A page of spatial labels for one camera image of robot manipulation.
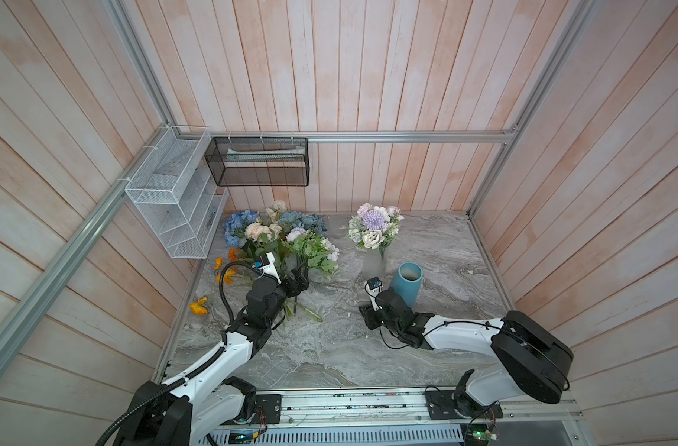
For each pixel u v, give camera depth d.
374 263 0.98
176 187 0.69
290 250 0.96
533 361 0.44
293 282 0.72
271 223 1.10
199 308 0.91
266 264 0.70
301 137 0.95
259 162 1.08
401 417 0.73
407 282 0.76
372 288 0.78
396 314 0.68
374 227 0.78
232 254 0.97
